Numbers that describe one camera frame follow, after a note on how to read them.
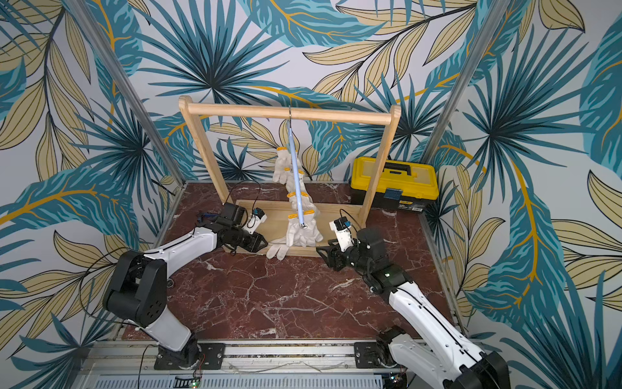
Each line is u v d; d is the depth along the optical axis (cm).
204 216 107
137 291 45
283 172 99
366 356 73
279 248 91
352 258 65
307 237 79
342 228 65
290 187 92
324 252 72
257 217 82
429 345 46
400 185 98
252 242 80
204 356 73
